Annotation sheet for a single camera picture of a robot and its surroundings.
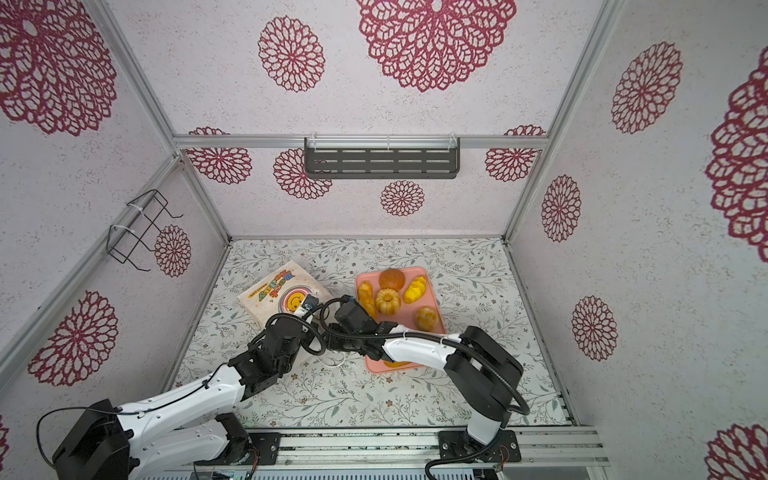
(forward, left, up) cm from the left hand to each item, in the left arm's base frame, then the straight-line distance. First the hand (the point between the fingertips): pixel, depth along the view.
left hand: (303, 312), depth 82 cm
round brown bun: (+19, -25, -11) cm, 34 cm away
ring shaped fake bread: (+10, -24, -11) cm, 28 cm away
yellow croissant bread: (+15, -34, -11) cm, 38 cm away
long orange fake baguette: (-10, -26, -13) cm, 31 cm away
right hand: (-5, -4, -3) cm, 8 cm away
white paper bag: (+7, +10, -1) cm, 12 cm away
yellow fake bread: (+4, -35, -11) cm, 38 cm away
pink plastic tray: (+7, -30, -14) cm, 34 cm away
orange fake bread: (+13, -17, -12) cm, 24 cm away
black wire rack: (+13, +40, +19) cm, 46 cm away
